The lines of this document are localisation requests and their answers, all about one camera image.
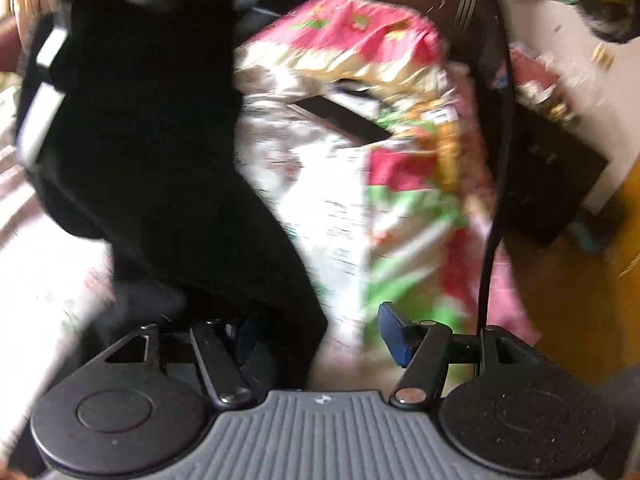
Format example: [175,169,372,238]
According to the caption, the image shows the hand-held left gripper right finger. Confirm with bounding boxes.
[377,302,527,408]

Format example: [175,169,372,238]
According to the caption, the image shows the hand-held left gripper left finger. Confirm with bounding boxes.
[100,316,273,408]

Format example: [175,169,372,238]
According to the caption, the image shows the black pants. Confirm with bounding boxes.
[14,0,329,392]

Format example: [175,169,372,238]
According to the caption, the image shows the white floral bed sheet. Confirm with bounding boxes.
[0,72,373,461]

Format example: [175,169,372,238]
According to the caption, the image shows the dark flat object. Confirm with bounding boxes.
[289,94,394,147]

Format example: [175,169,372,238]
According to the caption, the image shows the dark cabinet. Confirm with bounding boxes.
[492,102,610,247]

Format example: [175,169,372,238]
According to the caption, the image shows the pink and green floral quilt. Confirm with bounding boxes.
[234,0,538,353]

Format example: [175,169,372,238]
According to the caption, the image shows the black cable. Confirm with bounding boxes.
[475,0,517,335]

